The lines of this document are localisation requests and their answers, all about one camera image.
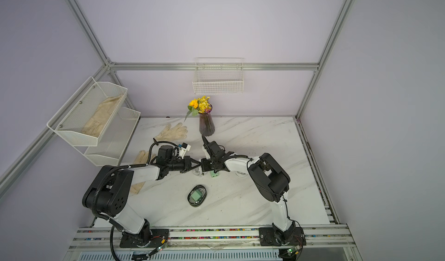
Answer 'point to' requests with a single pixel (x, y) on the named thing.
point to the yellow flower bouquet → (201, 105)
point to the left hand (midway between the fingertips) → (200, 165)
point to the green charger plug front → (196, 195)
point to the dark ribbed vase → (207, 126)
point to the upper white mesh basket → (86, 115)
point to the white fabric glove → (178, 132)
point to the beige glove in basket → (95, 123)
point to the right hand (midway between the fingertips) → (203, 167)
